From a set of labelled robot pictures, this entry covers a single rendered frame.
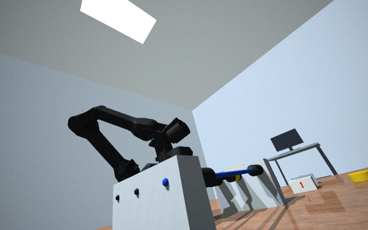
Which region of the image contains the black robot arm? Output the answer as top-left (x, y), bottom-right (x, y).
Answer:
top-left (68, 105), bottom-right (193, 182)

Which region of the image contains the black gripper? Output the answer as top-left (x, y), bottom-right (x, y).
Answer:
top-left (140, 146), bottom-right (173, 172)

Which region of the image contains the yellow disc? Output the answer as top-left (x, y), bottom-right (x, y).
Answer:
top-left (348, 170), bottom-right (368, 182)

